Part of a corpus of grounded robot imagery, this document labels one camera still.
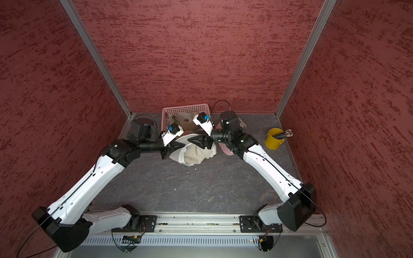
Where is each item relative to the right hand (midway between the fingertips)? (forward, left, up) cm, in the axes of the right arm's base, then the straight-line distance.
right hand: (192, 136), depth 69 cm
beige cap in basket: (+37, +11, -29) cm, 48 cm away
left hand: (-3, +5, -3) cm, 7 cm away
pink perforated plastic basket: (+44, +24, -28) cm, 57 cm away
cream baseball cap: (+2, +2, -17) cm, 17 cm away
